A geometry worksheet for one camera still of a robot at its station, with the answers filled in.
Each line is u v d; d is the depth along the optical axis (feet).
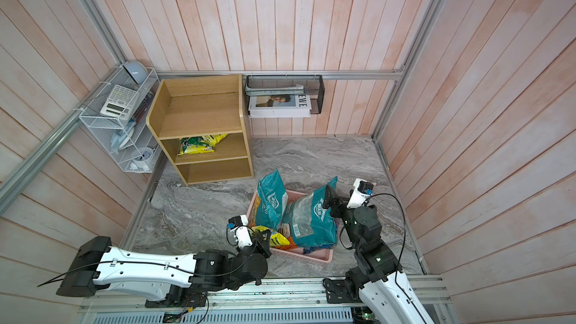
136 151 2.62
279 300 2.40
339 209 2.11
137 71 2.69
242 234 2.01
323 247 2.45
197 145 2.90
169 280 1.50
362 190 1.95
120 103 2.49
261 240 1.97
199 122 2.69
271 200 2.44
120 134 2.71
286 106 3.07
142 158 2.96
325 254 2.67
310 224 2.26
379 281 1.64
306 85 3.28
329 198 2.16
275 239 2.30
